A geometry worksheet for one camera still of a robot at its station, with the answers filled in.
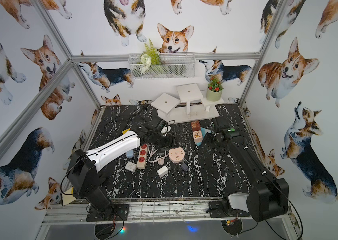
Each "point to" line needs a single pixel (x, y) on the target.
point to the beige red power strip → (142, 157)
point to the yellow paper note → (67, 198)
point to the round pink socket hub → (176, 154)
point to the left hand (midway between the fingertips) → (176, 143)
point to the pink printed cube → (197, 136)
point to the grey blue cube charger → (184, 166)
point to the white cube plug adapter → (163, 171)
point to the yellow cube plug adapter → (124, 131)
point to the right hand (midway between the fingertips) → (207, 143)
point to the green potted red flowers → (214, 91)
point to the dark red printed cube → (196, 125)
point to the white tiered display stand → (191, 104)
